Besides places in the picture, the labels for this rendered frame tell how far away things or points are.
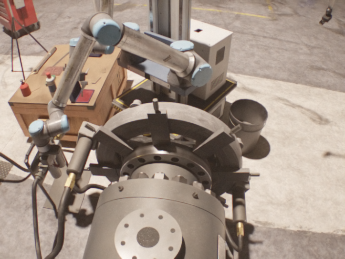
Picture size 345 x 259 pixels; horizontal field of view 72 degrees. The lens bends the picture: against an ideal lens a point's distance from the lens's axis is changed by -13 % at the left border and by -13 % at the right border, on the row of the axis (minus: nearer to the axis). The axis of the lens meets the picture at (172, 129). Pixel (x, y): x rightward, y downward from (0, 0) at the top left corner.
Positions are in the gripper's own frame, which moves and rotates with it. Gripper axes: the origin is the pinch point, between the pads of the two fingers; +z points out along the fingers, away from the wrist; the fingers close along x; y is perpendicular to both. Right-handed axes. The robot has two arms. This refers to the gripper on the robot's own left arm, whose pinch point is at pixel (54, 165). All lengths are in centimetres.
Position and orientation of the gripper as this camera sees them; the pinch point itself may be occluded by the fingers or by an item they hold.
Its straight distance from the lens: 170.1
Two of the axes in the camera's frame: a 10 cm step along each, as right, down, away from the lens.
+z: 0.0, 7.0, 7.1
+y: -10.0, -0.7, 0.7
